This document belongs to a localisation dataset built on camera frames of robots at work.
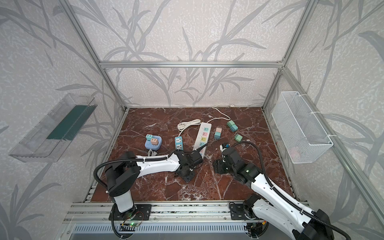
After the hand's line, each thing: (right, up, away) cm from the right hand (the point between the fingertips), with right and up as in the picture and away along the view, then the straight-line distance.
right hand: (218, 158), depth 81 cm
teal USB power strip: (-24, +6, +16) cm, 30 cm away
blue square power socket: (-44, +4, +16) cm, 47 cm away
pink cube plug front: (-39, +7, +13) cm, 42 cm away
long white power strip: (-8, +9, +18) cm, 22 cm away
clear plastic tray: (-75, +14, -14) cm, 77 cm away
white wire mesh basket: (+33, +13, -20) cm, 41 cm away
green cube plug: (+16, +9, +20) cm, 27 cm away
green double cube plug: (+14, +16, +24) cm, 32 cm away
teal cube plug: (-43, +10, +13) cm, 46 cm away
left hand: (-16, -10, +5) cm, 19 cm away
